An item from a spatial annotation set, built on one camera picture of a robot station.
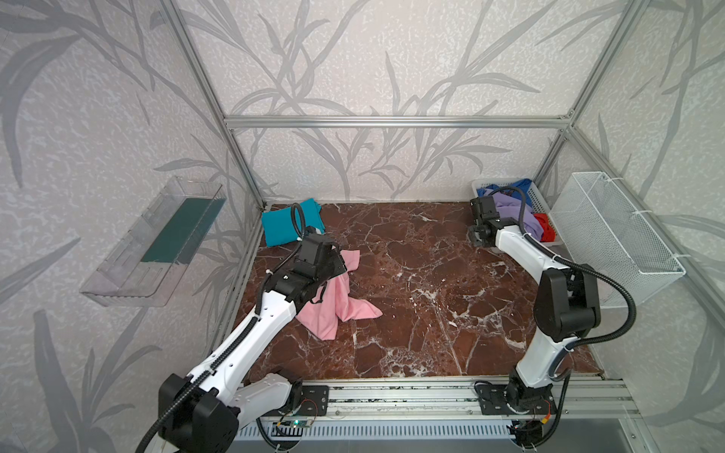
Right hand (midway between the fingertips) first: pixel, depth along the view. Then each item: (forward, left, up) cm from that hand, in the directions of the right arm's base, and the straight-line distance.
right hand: (492, 223), depth 95 cm
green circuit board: (-55, +59, -13) cm, 81 cm away
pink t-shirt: (-27, +52, -4) cm, 58 cm away
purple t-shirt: (+12, -11, -4) cm, 17 cm away
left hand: (-15, +48, +7) cm, 51 cm away
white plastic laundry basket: (+16, -24, -7) cm, 30 cm away
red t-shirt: (-1, -20, -4) cm, 21 cm away
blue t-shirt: (+26, -21, -6) cm, 34 cm away
